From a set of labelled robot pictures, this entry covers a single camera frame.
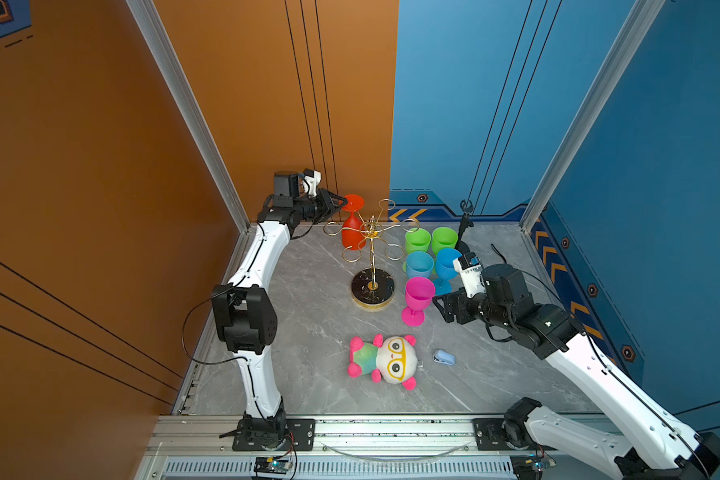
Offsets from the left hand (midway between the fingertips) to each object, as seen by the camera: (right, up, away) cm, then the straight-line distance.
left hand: (348, 198), depth 85 cm
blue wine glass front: (+22, -19, +10) cm, 31 cm away
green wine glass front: (+22, -12, +14) cm, 29 cm away
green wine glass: (+31, -11, +15) cm, 36 cm away
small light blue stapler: (+28, -46, 0) cm, 53 cm away
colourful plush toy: (+12, -44, -6) cm, 46 cm away
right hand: (+24, -26, -12) cm, 37 cm away
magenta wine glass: (+20, -27, -2) cm, 34 cm away
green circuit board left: (-17, -66, -14) cm, 70 cm away
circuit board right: (+44, -66, -15) cm, 81 cm away
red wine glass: (+2, -9, -5) cm, 11 cm away
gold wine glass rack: (+7, -28, +14) cm, 32 cm away
